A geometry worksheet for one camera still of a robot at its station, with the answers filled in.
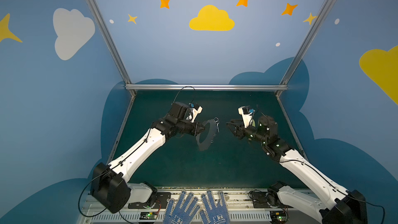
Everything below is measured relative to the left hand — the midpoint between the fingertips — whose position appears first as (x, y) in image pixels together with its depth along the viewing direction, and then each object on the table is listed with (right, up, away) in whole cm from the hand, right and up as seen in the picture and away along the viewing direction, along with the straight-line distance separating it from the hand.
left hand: (206, 128), depth 75 cm
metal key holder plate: (+1, -7, +3) cm, 8 cm away
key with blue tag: (+5, +4, +6) cm, 9 cm away
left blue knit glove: (-11, -39, -3) cm, 40 cm away
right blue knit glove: (+4, -40, -4) cm, 40 cm away
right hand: (+12, +4, 0) cm, 13 cm away
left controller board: (-27, -40, -3) cm, 49 cm away
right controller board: (+34, -41, -3) cm, 53 cm away
